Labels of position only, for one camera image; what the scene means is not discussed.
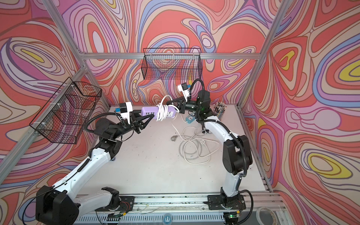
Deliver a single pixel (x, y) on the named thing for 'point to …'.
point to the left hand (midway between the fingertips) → (153, 116)
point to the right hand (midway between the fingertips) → (168, 106)
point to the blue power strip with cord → (191, 118)
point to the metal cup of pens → (219, 108)
